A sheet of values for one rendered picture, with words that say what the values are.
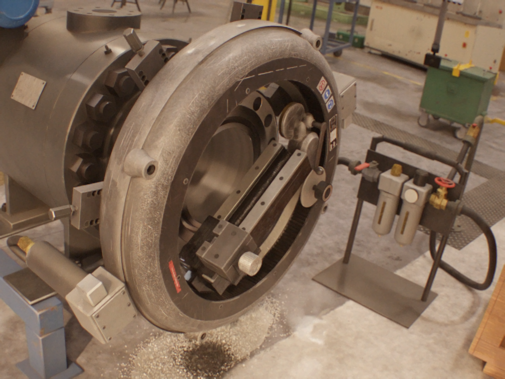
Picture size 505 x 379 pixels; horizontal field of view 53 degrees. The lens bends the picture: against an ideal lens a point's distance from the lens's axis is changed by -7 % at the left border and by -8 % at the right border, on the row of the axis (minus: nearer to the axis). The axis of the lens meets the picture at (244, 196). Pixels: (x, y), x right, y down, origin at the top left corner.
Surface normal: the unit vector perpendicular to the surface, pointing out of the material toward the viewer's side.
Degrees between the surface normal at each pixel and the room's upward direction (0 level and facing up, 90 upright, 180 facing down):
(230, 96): 90
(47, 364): 90
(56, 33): 25
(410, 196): 90
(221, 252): 38
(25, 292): 0
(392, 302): 0
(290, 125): 90
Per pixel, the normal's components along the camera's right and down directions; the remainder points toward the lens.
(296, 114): 0.77, 0.36
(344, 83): -0.12, -0.73
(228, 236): -0.28, -0.55
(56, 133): -0.57, 0.00
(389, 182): -0.63, 0.25
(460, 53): -0.82, 0.14
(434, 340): 0.13, -0.90
